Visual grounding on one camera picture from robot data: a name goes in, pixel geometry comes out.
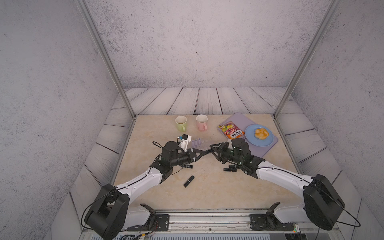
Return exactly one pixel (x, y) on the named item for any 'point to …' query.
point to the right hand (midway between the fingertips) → (209, 147)
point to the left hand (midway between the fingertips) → (206, 155)
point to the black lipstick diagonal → (188, 181)
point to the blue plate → (250, 136)
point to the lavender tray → (242, 122)
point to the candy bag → (231, 130)
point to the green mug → (181, 123)
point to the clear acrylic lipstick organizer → (204, 143)
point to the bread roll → (261, 133)
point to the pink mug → (201, 120)
